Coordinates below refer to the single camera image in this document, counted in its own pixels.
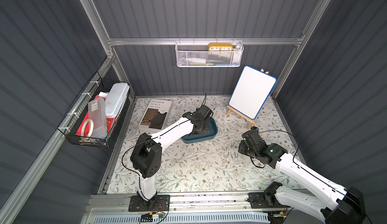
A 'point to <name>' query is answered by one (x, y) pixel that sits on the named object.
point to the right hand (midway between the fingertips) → (243, 145)
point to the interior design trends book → (156, 114)
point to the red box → (111, 122)
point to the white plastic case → (115, 98)
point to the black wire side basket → (71, 125)
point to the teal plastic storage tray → (209, 132)
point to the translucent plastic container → (97, 113)
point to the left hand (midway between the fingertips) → (206, 130)
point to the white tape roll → (91, 129)
